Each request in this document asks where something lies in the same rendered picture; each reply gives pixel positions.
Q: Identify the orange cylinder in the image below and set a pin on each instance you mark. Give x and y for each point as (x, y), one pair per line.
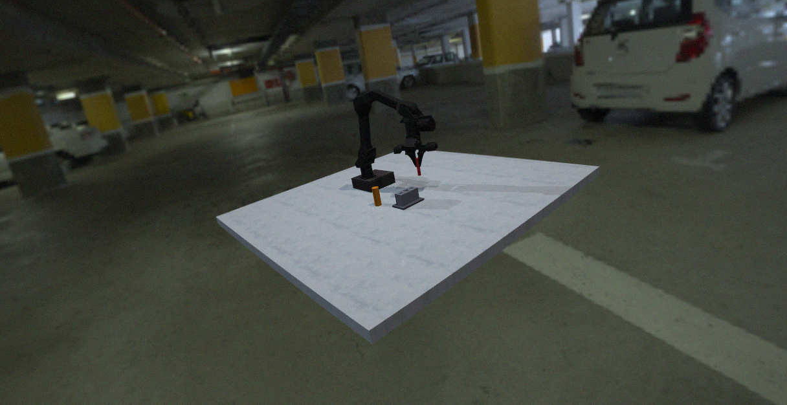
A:
(376, 196)

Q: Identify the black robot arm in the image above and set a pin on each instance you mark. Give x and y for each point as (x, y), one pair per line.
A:
(413, 118)

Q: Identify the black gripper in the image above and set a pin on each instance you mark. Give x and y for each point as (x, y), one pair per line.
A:
(430, 146)

